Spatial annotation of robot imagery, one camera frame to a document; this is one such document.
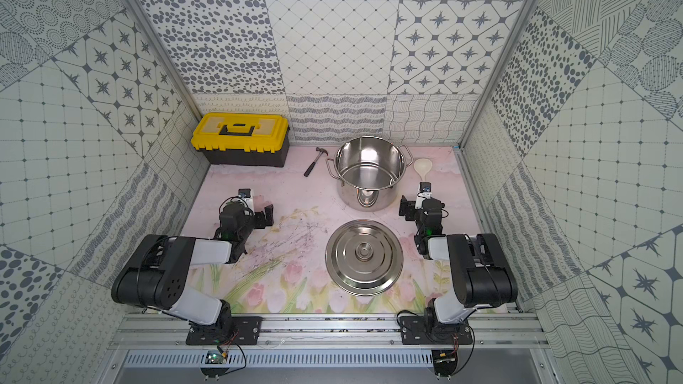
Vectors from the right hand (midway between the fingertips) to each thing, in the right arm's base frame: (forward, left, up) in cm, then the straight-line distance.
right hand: (417, 199), depth 95 cm
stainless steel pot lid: (-20, +19, -5) cm, 28 cm away
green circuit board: (-48, +61, -8) cm, 78 cm away
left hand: (-3, +58, +1) cm, 58 cm away
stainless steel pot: (+19, +16, -4) cm, 25 cm away
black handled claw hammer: (+29, +39, -5) cm, 49 cm away
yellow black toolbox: (+21, +67, +10) cm, 71 cm away
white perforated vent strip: (-48, +41, -7) cm, 63 cm away
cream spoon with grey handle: (+20, -6, -4) cm, 21 cm away
